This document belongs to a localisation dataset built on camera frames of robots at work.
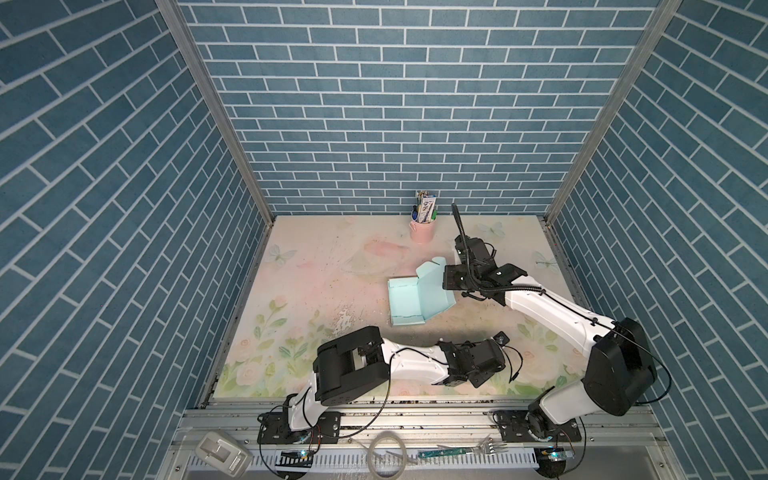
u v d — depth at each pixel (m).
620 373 0.43
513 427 0.74
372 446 0.69
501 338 0.72
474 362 0.64
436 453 0.71
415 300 0.97
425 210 1.05
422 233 1.11
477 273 0.64
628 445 0.74
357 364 0.52
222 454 0.69
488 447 0.71
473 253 0.64
